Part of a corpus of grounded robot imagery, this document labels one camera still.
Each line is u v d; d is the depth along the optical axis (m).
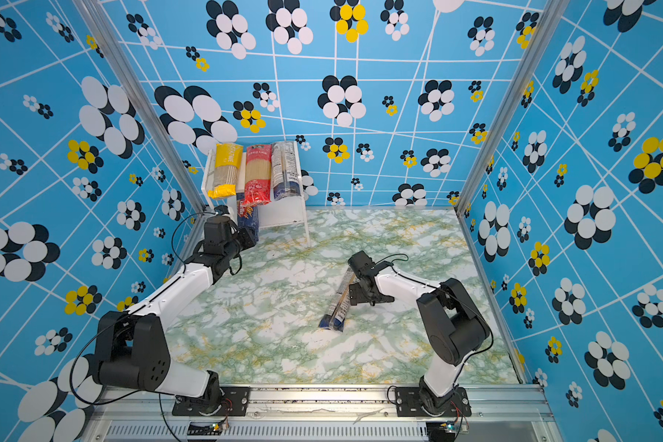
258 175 0.82
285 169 0.81
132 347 0.43
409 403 0.72
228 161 0.83
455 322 0.47
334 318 0.87
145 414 0.73
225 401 0.72
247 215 0.88
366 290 0.69
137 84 0.83
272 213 0.96
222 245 0.68
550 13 0.68
